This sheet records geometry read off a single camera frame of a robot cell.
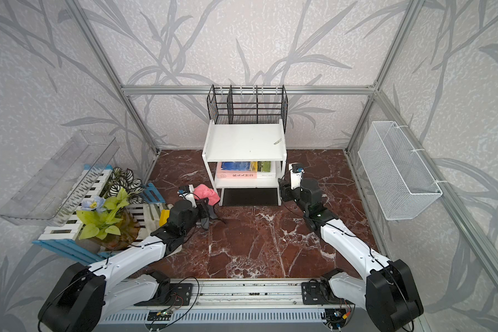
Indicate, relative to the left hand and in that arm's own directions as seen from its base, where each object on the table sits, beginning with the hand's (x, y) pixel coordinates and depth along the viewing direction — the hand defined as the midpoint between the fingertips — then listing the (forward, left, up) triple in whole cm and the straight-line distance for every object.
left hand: (209, 198), depth 85 cm
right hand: (+5, -31, +9) cm, 33 cm away
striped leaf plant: (-3, +25, +12) cm, 28 cm away
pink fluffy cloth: (+1, +2, +4) cm, 5 cm away
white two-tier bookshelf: (+11, -15, +22) cm, 28 cm away
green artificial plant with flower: (-12, +34, +10) cm, 37 cm away
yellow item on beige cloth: (-2, +22, -10) cm, 24 cm away
